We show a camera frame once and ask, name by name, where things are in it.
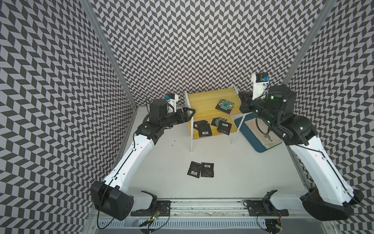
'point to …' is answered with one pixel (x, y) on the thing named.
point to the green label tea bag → (225, 106)
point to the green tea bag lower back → (215, 121)
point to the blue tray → (254, 141)
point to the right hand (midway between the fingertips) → (240, 96)
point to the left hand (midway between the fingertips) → (191, 113)
